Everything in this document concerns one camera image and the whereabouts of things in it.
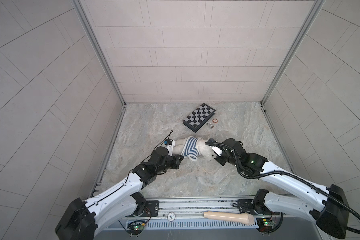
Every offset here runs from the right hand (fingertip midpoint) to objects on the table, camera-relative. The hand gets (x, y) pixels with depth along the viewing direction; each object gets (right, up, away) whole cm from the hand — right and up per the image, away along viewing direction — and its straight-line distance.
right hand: (212, 149), depth 78 cm
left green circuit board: (-36, -32, -13) cm, 50 cm away
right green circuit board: (+22, -33, -10) cm, 41 cm away
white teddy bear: (-4, 0, -2) cm, 5 cm away
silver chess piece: (+2, +10, +24) cm, 26 cm away
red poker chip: (+7, +14, +29) cm, 33 cm away
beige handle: (+13, -28, -12) cm, 33 cm away
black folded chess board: (-6, +16, +27) cm, 31 cm away
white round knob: (-21, -30, -8) cm, 37 cm away
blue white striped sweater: (-12, 0, -2) cm, 12 cm away
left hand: (-14, -4, 0) cm, 15 cm away
